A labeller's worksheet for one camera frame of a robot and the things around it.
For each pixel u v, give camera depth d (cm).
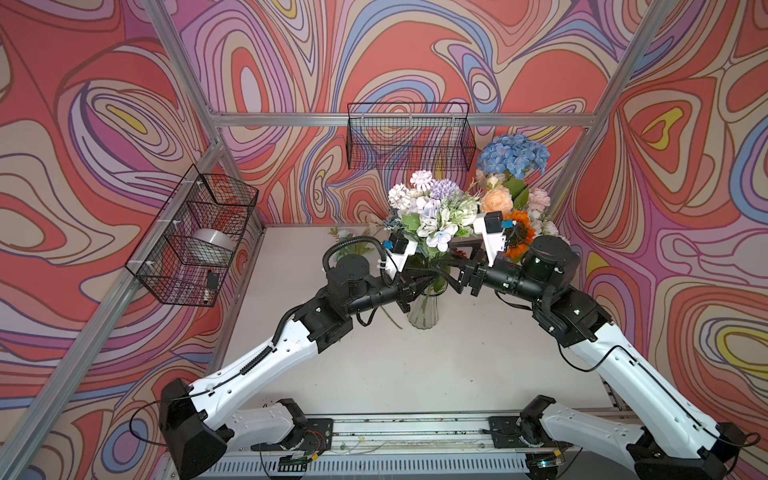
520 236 65
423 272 58
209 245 70
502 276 51
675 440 38
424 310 91
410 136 96
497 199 70
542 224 80
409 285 53
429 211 47
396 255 52
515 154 73
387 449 72
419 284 60
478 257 50
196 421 38
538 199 82
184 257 74
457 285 52
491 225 49
